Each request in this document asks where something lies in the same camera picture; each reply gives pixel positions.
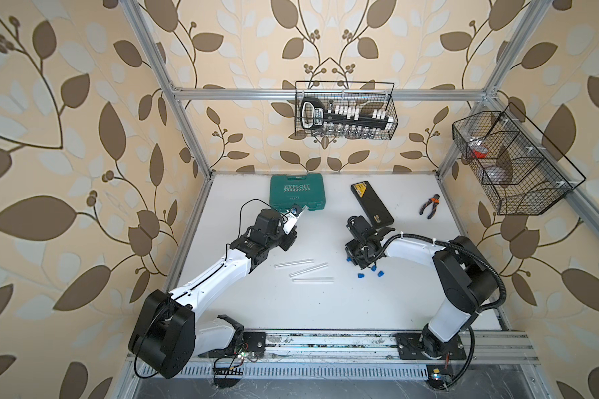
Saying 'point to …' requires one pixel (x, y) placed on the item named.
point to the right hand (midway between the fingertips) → (345, 255)
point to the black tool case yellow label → (372, 205)
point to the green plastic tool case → (307, 190)
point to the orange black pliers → (435, 200)
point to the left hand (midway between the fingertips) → (288, 221)
